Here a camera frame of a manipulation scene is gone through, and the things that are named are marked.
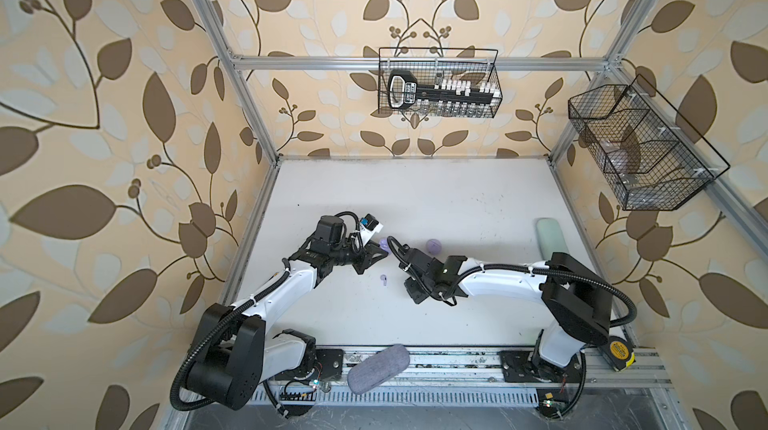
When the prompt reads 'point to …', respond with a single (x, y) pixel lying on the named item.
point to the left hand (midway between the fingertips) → (384, 248)
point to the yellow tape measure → (620, 353)
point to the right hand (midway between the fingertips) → (413, 287)
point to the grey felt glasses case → (378, 368)
